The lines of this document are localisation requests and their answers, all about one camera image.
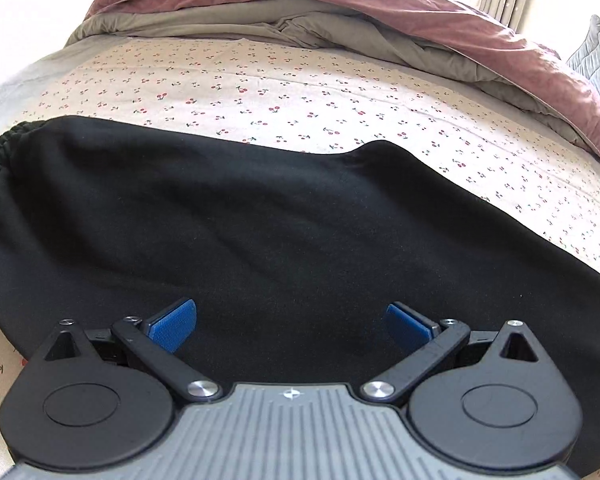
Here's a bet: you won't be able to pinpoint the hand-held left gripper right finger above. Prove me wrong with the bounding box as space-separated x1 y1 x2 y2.
360 301 541 403

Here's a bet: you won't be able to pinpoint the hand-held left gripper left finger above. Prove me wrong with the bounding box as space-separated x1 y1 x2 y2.
42 297 221 403

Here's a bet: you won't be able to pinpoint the black pants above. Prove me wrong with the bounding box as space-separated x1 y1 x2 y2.
0 115 600 396

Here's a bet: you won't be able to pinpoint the grey bed sheet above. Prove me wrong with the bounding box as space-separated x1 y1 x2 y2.
0 47 76 136

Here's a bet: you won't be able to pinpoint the grey blanket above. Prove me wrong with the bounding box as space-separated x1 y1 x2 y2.
65 0 600 161

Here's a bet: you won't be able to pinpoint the pink duvet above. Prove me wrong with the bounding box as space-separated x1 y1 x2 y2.
85 0 600 171

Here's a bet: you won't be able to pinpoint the grey quilted headboard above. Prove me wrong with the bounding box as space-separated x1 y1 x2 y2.
566 14 600 136

